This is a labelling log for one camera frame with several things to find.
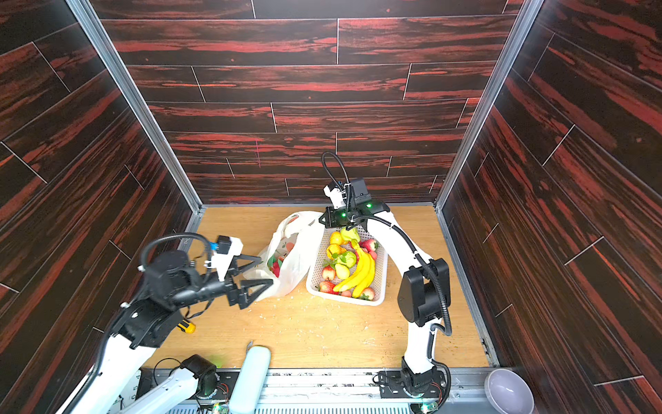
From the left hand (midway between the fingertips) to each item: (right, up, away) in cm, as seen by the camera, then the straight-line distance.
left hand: (266, 271), depth 61 cm
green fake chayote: (+23, +8, +38) cm, 45 cm away
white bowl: (+65, -35, +10) cm, 75 cm away
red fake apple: (+15, -6, +32) cm, 36 cm away
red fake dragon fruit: (-1, 0, +13) cm, 13 cm away
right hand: (+14, +14, +26) cm, 33 cm away
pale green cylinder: (-8, -36, +9) cm, 38 cm away
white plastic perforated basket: (+10, -6, +28) cm, 30 cm away
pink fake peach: (+31, +4, +39) cm, 50 cm away
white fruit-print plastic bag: (+2, +2, +20) cm, 20 cm away
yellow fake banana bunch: (+27, -6, +30) cm, 41 cm away
